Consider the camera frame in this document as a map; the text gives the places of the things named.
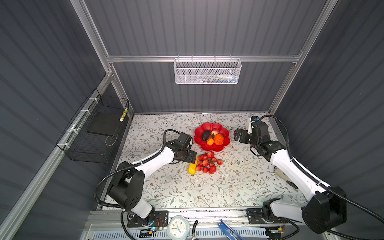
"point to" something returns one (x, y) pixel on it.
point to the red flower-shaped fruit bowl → (199, 140)
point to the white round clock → (178, 228)
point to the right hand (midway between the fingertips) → (244, 133)
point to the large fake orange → (218, 139)
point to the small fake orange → (210, 141)
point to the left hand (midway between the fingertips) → (190, 157)
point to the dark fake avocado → (205, 135)
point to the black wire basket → (91, 135)
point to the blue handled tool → (231, 233)
